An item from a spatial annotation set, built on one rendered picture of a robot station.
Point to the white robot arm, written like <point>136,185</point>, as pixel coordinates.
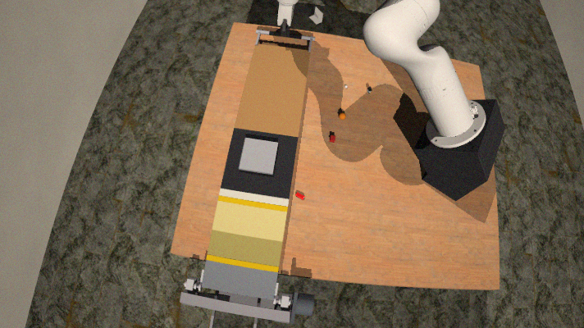
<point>391,33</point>

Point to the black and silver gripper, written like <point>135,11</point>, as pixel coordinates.
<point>285,15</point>

